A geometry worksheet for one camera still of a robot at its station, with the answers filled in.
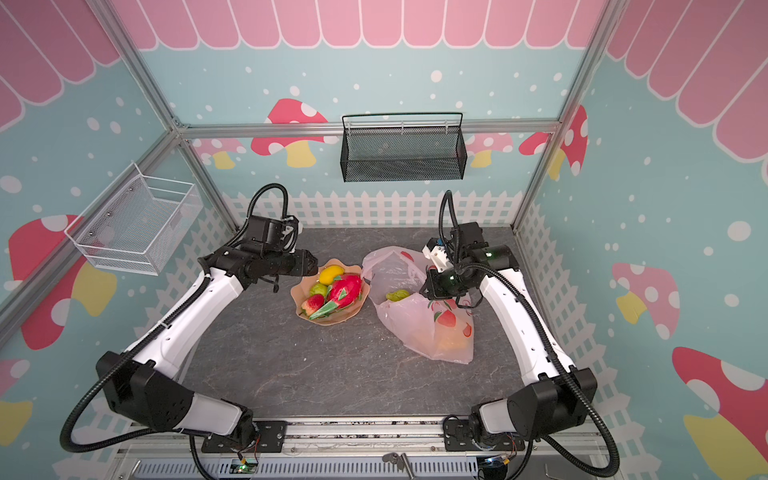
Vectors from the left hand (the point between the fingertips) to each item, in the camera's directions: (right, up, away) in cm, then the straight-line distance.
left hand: (307, 265), depth 81 cm
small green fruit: (0, -8, +14) cm, 16 cm away
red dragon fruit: (+9, -8, +10) cm, 15 cm away
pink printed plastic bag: (+34, -15, -5) cm, 38 cm away
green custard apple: (+25, -10, +14) cm, 30 cm away
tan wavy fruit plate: (-7, -9, +16) cm, 20 cm away
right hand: (+31, -6, -6) cm, 32 cm away
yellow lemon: (+2, -3, +17) cm, 17 cm away
